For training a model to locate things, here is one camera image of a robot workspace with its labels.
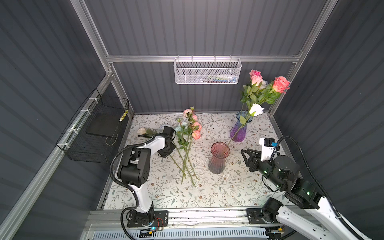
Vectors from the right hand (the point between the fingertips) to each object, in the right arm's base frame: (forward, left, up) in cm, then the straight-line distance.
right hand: (245, 152), depth 65 cm
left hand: (+17, +40, -27) cm, 51 cm away
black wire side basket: (+9, +73, +1) cm, 74 cm away
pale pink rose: (+30, +61, -22) cm, 72 cm away
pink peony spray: (+35, +24, -25) cm, 49 cm away
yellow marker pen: (+24, +63, 0) cm, 67 cm away
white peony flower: (+32, +34, -23) cm, 52 cm away
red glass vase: (+6, +10, -8) cm, 14 cm away
